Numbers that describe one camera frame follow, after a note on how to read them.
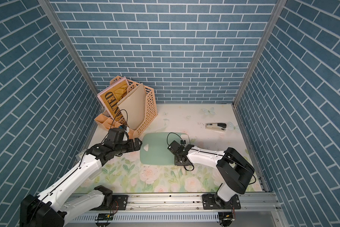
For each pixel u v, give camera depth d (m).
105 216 0.72
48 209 0.37
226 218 0.70
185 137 1.01
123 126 0.73
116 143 0.61
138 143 0.74
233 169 0.47
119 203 0.73
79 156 0.89
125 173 0.84
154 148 0.92
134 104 0.92
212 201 0.74
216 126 1.02
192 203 0.75
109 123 1.00
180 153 0.66
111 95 0.91
